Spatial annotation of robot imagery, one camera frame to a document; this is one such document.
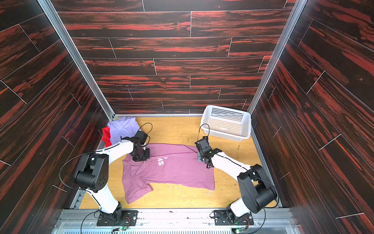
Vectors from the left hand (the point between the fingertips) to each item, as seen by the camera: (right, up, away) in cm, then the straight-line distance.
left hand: (148, 158), depth 95 cm
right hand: (+39, +4, -3) cm, 39 cm away
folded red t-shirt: (-32, +14, +6) cm, 35 cm away
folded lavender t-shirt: (-22, +21, +10) cm, 32 cm away
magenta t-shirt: (+18, -4, -2) cm, 19 cm away
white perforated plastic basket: (+57, +23, +19) cm, 65 cm away
